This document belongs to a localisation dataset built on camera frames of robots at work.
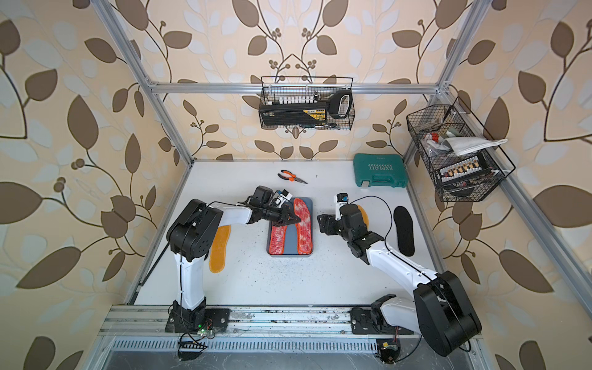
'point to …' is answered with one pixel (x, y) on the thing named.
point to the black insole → (405, 225)
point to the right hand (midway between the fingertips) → (327, 216)
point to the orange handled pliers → (291, 177)
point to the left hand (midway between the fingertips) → (302, 221)
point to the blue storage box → (295, 240)
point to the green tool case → (379, 169)
